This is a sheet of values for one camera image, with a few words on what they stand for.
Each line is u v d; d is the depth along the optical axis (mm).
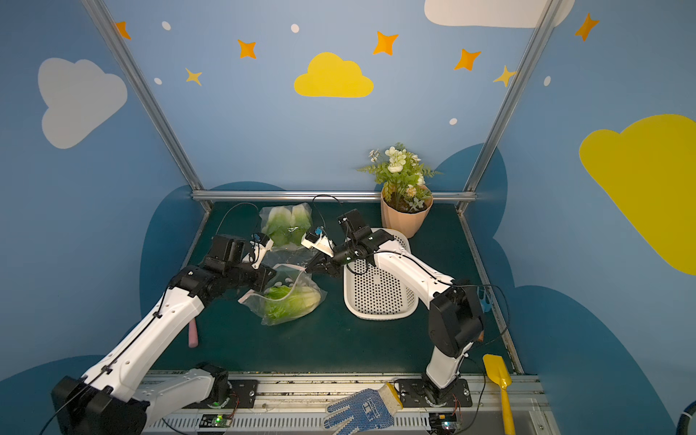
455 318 458
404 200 1038
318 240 675
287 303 803
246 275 652
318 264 718
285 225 1050
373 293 954
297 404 734
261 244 689
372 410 718
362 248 612
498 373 767
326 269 715
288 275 825
